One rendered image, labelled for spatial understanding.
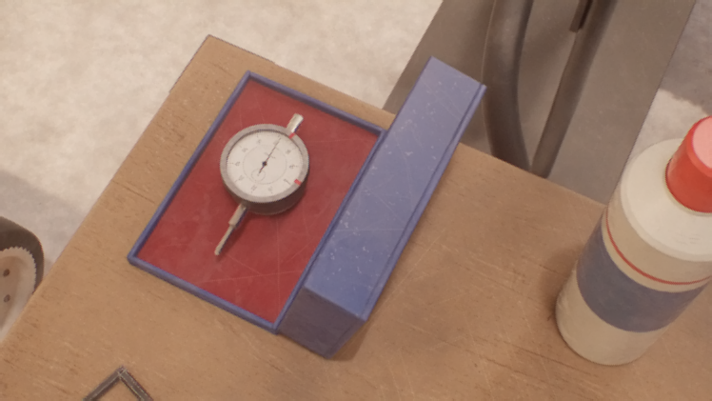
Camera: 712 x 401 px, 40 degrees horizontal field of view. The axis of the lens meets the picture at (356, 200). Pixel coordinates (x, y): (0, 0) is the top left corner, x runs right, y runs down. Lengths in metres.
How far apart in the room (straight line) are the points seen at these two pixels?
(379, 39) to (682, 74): 0.39
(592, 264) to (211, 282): 0.24
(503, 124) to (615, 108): 0.48
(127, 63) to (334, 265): 0.83
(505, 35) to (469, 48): 0.50
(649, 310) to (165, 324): 0.30
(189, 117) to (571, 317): 0.29
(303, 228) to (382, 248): 0.13
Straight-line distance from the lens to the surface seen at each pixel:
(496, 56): 0.80
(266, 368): 0.63
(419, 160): 0.55
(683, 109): 1.31
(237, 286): 0.64
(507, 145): 0.82
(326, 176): 0.67
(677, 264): 0.49
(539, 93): 1.27
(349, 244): 0.52
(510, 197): 0.67
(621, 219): 0.49
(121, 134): 1.26
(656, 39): 1.35
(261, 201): 0.63
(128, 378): 0.63
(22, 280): 1.14
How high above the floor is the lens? 1.07
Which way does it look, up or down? 64 degrees down
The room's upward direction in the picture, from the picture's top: straight up
